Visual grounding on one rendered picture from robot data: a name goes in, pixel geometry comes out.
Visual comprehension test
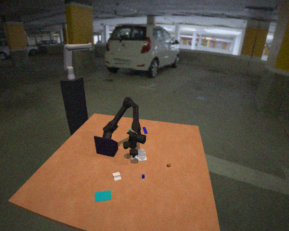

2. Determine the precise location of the teal flat square plate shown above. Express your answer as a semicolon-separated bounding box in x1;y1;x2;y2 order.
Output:
95;190;111;202

